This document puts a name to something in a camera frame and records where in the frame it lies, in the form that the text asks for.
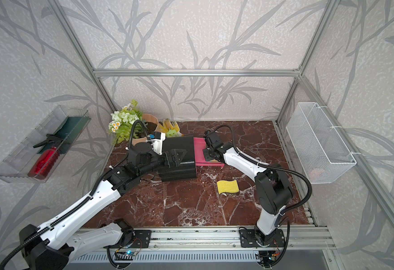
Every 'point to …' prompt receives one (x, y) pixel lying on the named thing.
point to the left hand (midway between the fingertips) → (179, 152)
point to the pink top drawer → (200, 144)
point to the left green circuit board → (127, 255)
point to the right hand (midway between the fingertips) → (208, 151)
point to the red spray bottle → (46, 160)
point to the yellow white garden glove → (170, 130)
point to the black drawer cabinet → (187, 167)
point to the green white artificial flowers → (126, 124)
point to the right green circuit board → (268, 257)
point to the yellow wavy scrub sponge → (227, 186)
